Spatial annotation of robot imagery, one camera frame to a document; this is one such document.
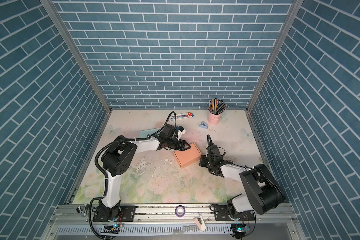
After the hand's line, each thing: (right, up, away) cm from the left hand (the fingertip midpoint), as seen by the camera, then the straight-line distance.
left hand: (187, 147), depth 95 cm
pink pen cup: (+19, +18, +11) cm, 28 cm away
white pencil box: (-5, +21, +20) cm, 29 cm away
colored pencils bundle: (+21, +27, +13) cm, 37 cm away
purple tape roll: (-4, -29, -20) cm, 36 cm away
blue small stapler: (+12, +14, +13) cm, 23 cm away
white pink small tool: (+6, -31, -26) cm, 41 cm away
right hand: (+7, -7, -2) cm, 10 cm away
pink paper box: (0, -6, -3) cm, 7 cm away
